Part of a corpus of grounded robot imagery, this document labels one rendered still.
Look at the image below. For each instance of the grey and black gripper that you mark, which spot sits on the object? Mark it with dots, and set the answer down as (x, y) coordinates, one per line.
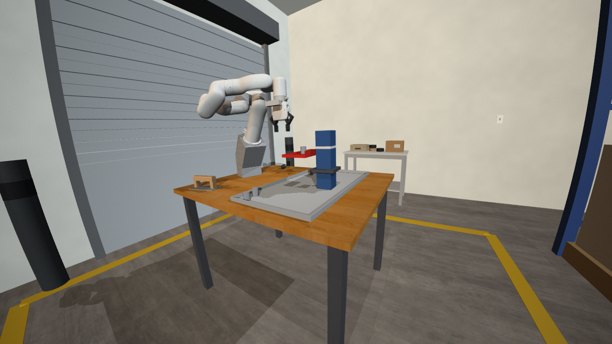
(281, 113)

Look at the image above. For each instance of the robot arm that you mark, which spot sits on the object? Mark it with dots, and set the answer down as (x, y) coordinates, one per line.
(214, 101)

